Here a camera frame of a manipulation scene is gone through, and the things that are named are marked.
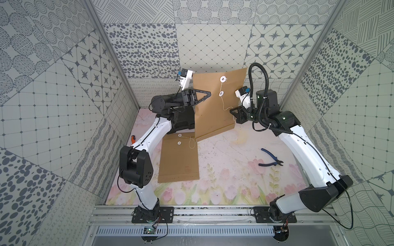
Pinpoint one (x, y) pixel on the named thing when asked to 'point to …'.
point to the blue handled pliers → (271, 164)
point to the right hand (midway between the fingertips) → (232, 112)
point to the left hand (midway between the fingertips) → (214, 102)
